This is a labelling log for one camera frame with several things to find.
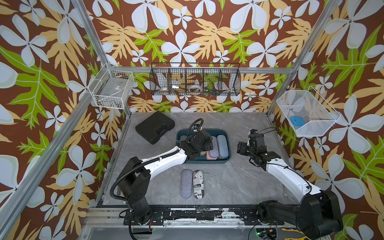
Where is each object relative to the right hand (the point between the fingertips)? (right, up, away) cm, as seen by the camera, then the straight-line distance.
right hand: (242, 145), depth 88 cm
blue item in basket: (+29, +14, -6) cm, 33 cm away
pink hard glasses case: (-19, -9, +5) cm, 22 cm away
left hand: (-21, +3, -3) cm, 21 cm away
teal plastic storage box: (-24, -10, +6) cm, 26 cm away
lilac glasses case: (-16, -5, +3) cm, 17 cm away
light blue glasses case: (-11, -1, +6) cm, 12 cm away
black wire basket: (-28, +43, +9) cm, 52 cm away
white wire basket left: (-77, +33, -3) cm, 84 cm away
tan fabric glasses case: (-23, -6, +6) cm, 25 cm away
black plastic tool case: (-58, +10, +16) cm, 61 cm away
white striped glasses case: (-27, -22, -5) cm, 35 cm away
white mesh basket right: (+35, +18, -6) cm, 40 cm away
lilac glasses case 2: (-33, -21, -6) cm, 40 cm away
